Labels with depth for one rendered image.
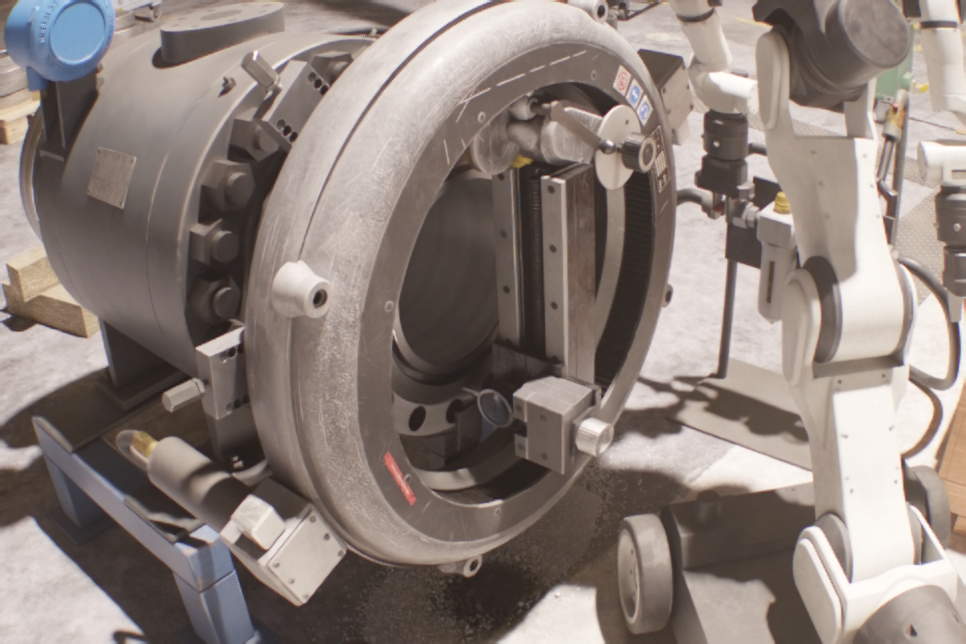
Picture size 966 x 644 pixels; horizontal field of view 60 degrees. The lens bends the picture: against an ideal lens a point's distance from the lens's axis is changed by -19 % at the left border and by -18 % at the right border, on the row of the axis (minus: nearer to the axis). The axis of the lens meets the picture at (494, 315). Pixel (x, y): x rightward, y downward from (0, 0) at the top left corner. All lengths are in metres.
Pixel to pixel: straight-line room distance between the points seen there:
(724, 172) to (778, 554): 0.72
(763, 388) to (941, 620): 1.15
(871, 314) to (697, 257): 1.55
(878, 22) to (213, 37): 0.94
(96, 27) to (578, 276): 0.84
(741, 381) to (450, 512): 1.13
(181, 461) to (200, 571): 0.28
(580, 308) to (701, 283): 1.40
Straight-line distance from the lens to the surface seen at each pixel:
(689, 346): 2.33
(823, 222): 1.29
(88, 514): 1.90
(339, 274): 0.94
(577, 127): 1.16
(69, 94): 1.58
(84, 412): 1.77
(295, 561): 1.07
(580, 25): 1.17
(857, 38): 1.19
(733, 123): 1.76
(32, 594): 1.82
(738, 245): 2.04
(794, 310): 1.28
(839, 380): 1.30
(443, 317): 1.41
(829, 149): 1.33
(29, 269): 2.68
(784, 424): 2.08
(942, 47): 1.42
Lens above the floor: 1.16
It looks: 28 degrees down
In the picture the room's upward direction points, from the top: 1 degrees counter-clockwise
